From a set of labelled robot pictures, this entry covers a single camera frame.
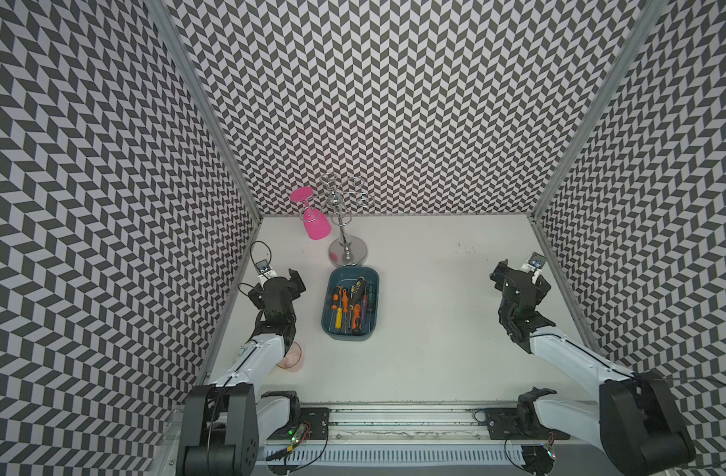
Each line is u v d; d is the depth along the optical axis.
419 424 0.75
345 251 1.07
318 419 0.73
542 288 0.74
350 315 0.91
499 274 0.79
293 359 0.84
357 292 0.94
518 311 0.65
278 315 0.65
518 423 0.72
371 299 0.92
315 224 0.98
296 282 0.81
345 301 0.93
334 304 0.92
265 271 0.72
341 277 0.94
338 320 0.89
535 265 0.70
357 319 0.88
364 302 0.92
